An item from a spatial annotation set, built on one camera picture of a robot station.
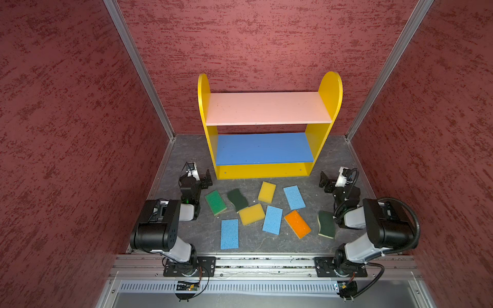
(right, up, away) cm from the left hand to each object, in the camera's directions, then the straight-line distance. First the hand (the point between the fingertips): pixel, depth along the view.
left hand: (199, 174), depth 93 cm
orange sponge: (+47, -22, -9) cm, 53 cm away
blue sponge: (+17, -25, -12) cm, 33 cm away
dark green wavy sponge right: (+61, -22, -8) cm, 65 cm away
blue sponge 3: (+48, -12, +1) cm, 50 cm away
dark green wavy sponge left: (+19, -12, +1) cm, 22 cm away
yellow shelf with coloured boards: (+35, +20, +1) cm, 40 cm away
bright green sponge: (+9, -14, -2) cm, 16 cm away
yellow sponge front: (+27, -18, -5) cm, 33 cm away
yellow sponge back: (+34, -9, +1) cm, 36 cm away
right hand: (+65, 0, -2) cm, 65 cm away
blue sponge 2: (+36, -20, -8) cm, 42 cm away
